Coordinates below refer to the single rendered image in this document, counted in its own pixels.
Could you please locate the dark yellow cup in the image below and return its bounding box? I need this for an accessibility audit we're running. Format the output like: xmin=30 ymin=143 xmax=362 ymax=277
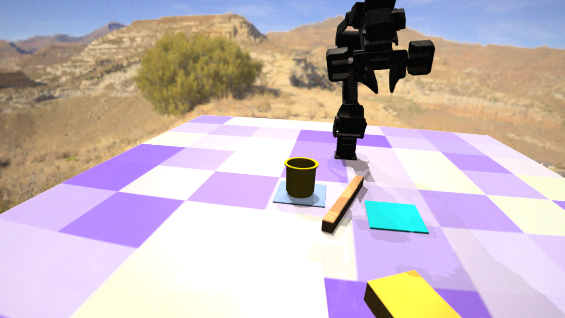
xmin=284 ymin=157 xmax=319 ymax=199

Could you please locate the wooden bar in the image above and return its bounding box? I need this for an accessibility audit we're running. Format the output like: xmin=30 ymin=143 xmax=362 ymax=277
xmin=321 ymin=176 xmax=364 ymax=234

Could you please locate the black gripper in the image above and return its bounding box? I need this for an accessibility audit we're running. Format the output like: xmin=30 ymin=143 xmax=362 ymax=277
xmin=326 ymin=30 xmax=435 ymax=94

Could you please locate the yellow rectangular block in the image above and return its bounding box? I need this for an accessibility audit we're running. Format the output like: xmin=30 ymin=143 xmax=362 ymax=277
xmin=363 ymin=270 xmax=461 ymax=318

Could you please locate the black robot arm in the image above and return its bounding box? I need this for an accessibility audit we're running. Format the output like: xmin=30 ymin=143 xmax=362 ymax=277
xmin=332 ymin=0 xmax=406 ymax=160

